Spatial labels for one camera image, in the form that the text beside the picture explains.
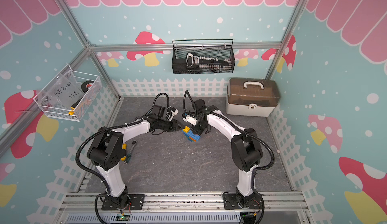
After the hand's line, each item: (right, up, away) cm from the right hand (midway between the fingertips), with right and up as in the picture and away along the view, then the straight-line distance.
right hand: (196, 129), depth 90 cm
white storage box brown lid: (+37, +20, +9) cm, 43 cm away
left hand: (-9, 0, +1) cm, 9 cm away
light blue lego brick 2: (0, -5, -1) cm, 5 cm away
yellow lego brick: (-6, 0, 0) cm, 6 cm away
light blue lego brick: (-4, -3, +1) cm, 5 cm away
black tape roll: (-59, +24, -11) cm, 64 cm away
